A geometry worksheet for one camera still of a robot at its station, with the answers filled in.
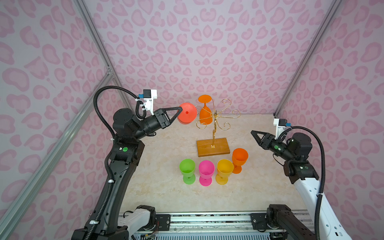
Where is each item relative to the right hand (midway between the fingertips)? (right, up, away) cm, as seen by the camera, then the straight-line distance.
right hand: (254, 132), depth 67 cm
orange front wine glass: (-2, -14, +17) cm, 22 cm away
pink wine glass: (-21, -20, +14) cm, 32 cm away
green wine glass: (-31, -19, +14) cm, 39 cm away
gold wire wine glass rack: (-16, +9, +10) cm, 21 cm away
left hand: (-31, +9, -14) cm, 35 cm away
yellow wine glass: (-11, -19, +13) cm, 26 cm away
